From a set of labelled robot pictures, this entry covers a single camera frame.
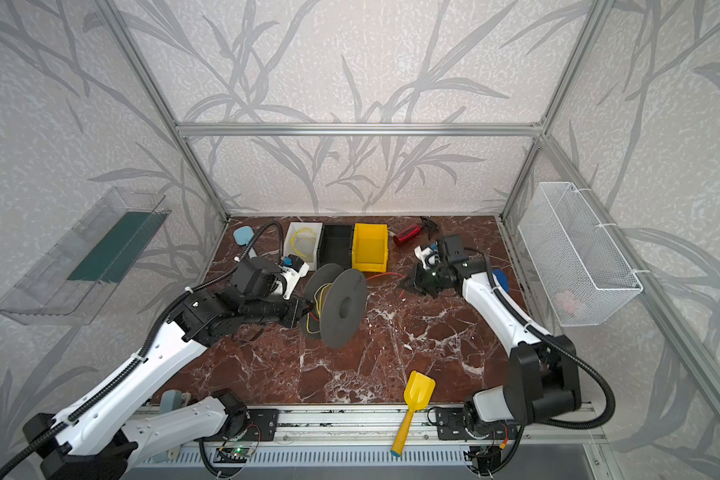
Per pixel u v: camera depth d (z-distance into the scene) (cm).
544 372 46
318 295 70
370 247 107
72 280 64
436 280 71
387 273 102
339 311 71
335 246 107
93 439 38
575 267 63
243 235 115
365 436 73
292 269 62
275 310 58
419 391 78
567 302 73
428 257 76
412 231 112
